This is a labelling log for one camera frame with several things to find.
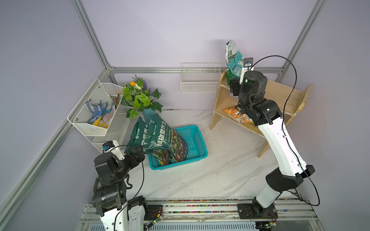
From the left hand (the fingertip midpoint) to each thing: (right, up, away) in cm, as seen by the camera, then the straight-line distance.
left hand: (134, 150), depth 66 cm
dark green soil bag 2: (+10, +6, +12) cm, 16 cm away
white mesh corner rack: (-23, +30, +20) cm, 43 cm away
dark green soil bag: (+10, -6, +16) cm, 20 cm away
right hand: (+51, +32, -3) cm, 60 cm away
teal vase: (-3, +20, +31) cm, 37 cm away
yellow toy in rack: (-21, +13, +5) cm, 26 cm away
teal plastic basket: (+31, -5, +32) cm, 45 cm away
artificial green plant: (-5, +29, +16) cm, 33 cm away
